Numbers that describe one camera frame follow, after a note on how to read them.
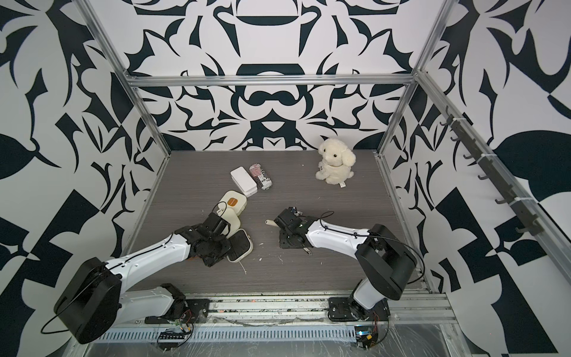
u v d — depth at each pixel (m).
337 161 0.95
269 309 0.76
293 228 0.67
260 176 1.05
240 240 0.89
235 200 0.99
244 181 1.03
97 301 0.41
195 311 0.74
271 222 0.94
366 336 0.71
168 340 0.73
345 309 0.75
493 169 0.55
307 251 0.87
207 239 0.65
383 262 0.45
